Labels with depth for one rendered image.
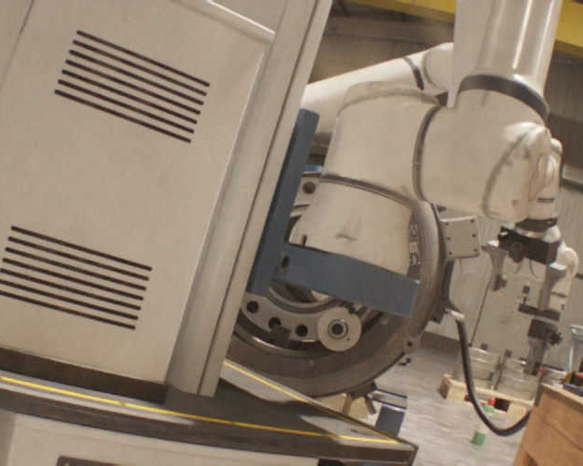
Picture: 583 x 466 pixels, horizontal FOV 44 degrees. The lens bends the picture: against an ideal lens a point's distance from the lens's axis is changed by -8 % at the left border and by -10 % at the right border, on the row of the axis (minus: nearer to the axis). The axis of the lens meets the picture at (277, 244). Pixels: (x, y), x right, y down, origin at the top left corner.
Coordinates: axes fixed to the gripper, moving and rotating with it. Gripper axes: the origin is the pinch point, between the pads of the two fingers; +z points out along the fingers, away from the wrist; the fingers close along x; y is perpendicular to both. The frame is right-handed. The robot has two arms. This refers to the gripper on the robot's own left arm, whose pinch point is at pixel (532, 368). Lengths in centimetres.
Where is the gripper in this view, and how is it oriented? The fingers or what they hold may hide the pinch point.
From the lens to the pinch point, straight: 215.7
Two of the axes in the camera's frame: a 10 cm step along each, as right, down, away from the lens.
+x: 6.0, 2.1, 7.7
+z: -2.8, 9.6, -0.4
